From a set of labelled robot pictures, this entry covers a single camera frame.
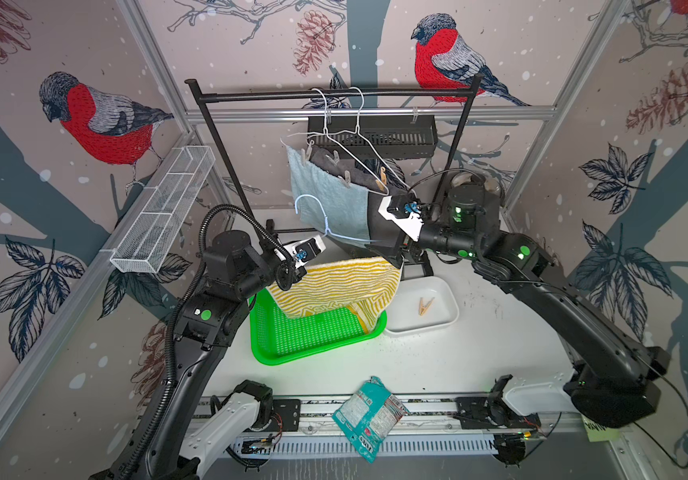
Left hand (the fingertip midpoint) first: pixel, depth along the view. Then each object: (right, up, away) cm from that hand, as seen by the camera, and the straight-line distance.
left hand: (312, 229), depth 62 cm
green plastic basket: (-14, -33, +26) cm, 44 cm away
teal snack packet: (+13, -45, +9) cm, 48 cm away
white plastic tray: (+25, -27, +30) cm, 47 cm away
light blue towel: (+1, +7, +25) cm, 26 cm away
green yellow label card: (+67, -49, +8) cm, 84 cm away
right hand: (+14, +2, -2) cm, 14 cm away
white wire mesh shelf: (-43, +5, +16) cm, 46 cm away
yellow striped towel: (+13, -15, +14) cm, 24 cm away
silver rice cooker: (+58, +14, +40) cm, 71 cm away
